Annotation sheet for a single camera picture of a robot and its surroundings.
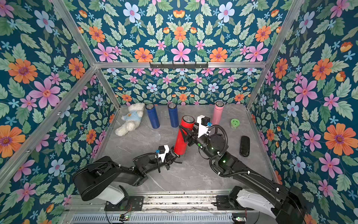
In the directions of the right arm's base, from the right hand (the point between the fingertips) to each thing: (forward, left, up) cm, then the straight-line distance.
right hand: (188, 121), depth 64 cm
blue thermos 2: (+24, +12, -22) cm, 34 cm away
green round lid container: (+25, -33, -32) cm, 53 cm away
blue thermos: (+23, +27, -22) cm, 42 cm away
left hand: (-6, +5, -19) cm, 21 cm away
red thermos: (-5, +4, -10) cm, 12 cm away
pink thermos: (+26, -19, -21) cm, 38 cm away
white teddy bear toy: (+27, +44, -26) cm, 58 cm away
